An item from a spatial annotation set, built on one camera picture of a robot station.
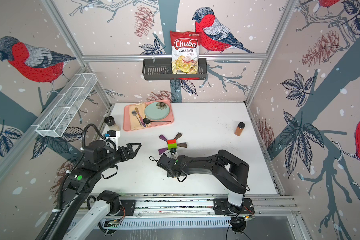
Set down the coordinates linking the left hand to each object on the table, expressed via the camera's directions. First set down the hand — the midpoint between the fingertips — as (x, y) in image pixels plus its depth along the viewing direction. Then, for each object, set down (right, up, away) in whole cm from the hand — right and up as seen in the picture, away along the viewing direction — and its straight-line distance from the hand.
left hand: (137, 143), depth 70 cm
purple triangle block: (+8, -2, +30) cm, 31 cm away
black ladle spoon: (-5, +9, +37) cm, 39 cm away
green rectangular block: (+15, -7, +25) cm, 30 cm away
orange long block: (+17, -8, +8) cm, 21 cm away
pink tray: (-20, +6, +37) cm, 42 cm away
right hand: (+16, -19, +16) cm, 30 cm away
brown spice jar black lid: (+59, +5, +25) cm, 64 cm away
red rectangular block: (+14, -4, +28) cm, 31 cm away
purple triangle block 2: (+8, -9, +24) cm, 27 cm away
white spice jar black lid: (-27, +10, +26) cm, 39 cm away
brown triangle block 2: (+22, -6, +25) cm, 34 cm away
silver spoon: (-17, +15, +43) cm, 49 cm away
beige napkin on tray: (-14, +7, +37) cm, 41 cm away
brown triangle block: (+18, 0, +30) cm, 35 cm away
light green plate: (+1, +17, +44) cm, 47 cm away
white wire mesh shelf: (-41, +14, +3) cm, 43 cm away
